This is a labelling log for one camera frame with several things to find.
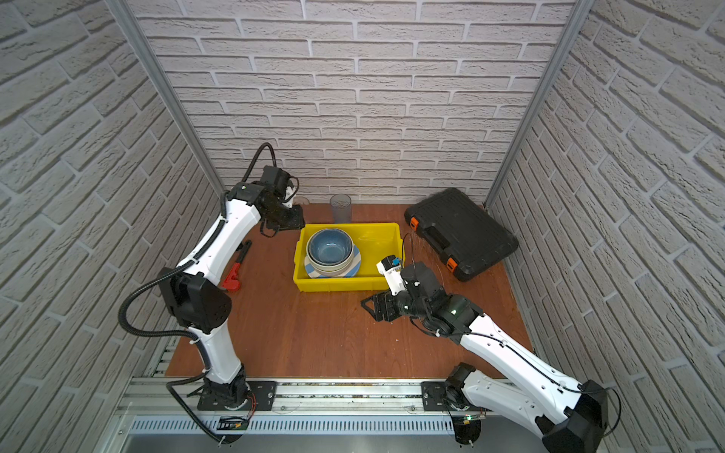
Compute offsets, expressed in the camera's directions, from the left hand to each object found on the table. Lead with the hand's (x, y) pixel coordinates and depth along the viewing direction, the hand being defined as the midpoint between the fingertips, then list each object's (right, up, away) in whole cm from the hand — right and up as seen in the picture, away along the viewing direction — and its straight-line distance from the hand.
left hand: (300, 219), depth 85 cm
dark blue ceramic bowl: (+8, -9, +7) cm, 14 cm away
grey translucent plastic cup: (+10, +5, +22) cm, 25 cm away
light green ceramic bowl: (+8, -16, +2) cm, 18 cm away
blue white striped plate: (+16, -18, +8) cm, 25 cm away
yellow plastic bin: (+23, -8, +21) cm, 32 cm away
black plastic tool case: (+54, -4, +16) cm, 57 cm away
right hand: (+22, -21, -14) cm, 34 cm away
